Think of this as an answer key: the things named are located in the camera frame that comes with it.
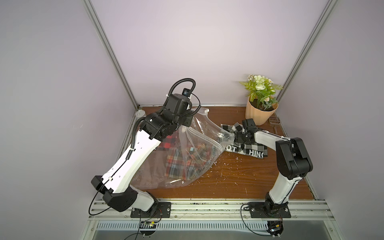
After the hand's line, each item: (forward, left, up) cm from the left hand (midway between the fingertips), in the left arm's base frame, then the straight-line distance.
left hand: (188, 110), depth 67 cm
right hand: (+11, -35, -34) cm, 50 cm away
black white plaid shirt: (-1, -40, -35) cm, 53 cm away
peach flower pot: (+19, -45, -22) cm, 54 cm away
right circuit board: (-41, -42, -40) cm, 71 cm away
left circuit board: (-42, +20, -42) cm, 62 cm away
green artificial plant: (+27, -44, -10) cm, 53 cm away
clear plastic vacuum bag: (+6, -8, -24) cm, 26 cm away
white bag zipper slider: (+6, -9, -7) cm, 13 cm away
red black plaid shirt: (+2, +13, -35) cm, 38 cm away
